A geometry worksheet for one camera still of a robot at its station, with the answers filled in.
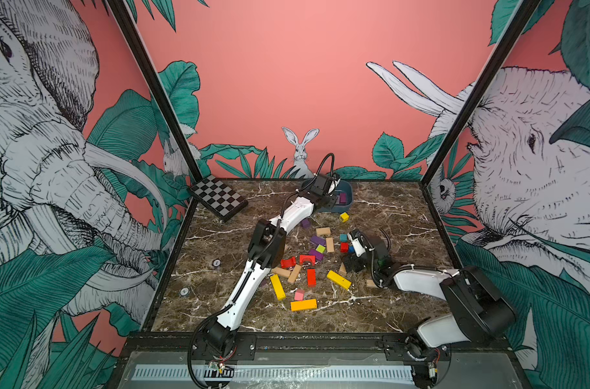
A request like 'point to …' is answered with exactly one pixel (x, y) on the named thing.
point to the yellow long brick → (278, 288)
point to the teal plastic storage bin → (343, 186)
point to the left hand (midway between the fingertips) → (334, 191)
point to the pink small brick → (299, 295)
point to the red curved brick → (288, 262)
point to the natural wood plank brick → (330, 245)
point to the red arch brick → (304, 257)
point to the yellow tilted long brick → (339, 279)
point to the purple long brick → (318, 240)
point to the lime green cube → (320, 248)
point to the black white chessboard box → (220, 198)
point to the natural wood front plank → (281, 271)
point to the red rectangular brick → (311, 278)
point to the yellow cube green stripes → (344, 216)
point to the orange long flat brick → (305, 305)
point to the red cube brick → (344, 247)
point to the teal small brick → (343, 237)
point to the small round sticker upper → (216, 262)
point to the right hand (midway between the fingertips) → (349, 247)
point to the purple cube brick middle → (305, 224)
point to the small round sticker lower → (184, 292)
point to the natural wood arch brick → (323, 231)
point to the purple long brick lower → (319, 255)
